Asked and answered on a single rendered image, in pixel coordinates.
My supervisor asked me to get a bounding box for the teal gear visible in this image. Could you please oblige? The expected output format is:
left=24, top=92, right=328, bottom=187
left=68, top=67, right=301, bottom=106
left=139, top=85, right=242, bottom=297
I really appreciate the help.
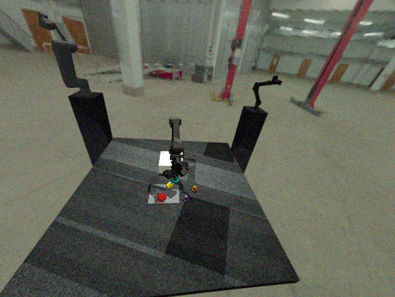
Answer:
left=171, top=176, right=180, bottom=184

